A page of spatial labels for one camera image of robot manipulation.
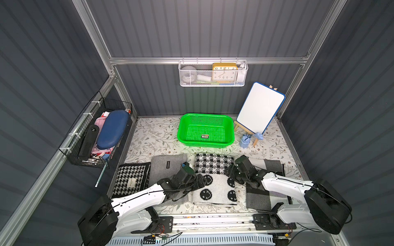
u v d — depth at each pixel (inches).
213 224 29.7
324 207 16.8
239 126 41.4
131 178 33.3
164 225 29.0
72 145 24.0
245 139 37.9
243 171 27.3
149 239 28.5
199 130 44.0
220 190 31.7
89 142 25.1
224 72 35.0
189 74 33.1
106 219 16.2
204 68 35.9
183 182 24.9
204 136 42.5
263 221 29.0
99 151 25.8
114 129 26.4
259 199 31.2
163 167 35.0
